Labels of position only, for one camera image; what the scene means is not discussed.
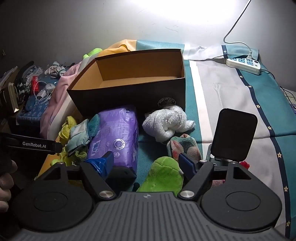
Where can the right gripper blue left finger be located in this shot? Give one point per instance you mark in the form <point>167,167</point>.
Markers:
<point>103,165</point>

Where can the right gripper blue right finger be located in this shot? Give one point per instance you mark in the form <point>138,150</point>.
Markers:
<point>188,165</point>

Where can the floral patterned sock bundle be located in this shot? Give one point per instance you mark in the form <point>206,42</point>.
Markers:
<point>183,144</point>

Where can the green plush toy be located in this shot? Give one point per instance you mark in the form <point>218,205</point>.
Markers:
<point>164,175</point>

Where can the yellow green towel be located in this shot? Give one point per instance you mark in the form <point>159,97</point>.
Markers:
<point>64,135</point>

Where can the teal grey cloth pouch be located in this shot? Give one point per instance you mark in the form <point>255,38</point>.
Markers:
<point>82,134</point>

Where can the white fluffy towel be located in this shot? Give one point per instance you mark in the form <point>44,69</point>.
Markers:
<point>164,123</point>

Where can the person's left hand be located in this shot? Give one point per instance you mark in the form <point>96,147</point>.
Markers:
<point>6,184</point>

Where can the purple wet wipes pack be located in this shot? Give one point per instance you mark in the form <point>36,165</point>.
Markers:
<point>118,133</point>

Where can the blue floral cloth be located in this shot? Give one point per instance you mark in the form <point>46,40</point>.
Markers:
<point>37,103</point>

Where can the black phone on stand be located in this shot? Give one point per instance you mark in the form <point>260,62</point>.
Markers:
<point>233,135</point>

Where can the red small package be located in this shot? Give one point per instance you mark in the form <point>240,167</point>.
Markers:
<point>34,85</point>

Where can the pink cloth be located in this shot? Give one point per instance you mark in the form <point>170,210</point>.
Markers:
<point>59,106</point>

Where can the striped teal bed sheet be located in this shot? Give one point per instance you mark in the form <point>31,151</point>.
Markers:
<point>212,86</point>

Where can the brown cardboard box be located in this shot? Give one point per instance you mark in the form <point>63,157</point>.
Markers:
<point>145,81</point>

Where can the white power strip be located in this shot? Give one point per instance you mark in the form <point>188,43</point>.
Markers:
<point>245,64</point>

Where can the green plush by wall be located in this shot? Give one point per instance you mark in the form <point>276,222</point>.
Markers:
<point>92,52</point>

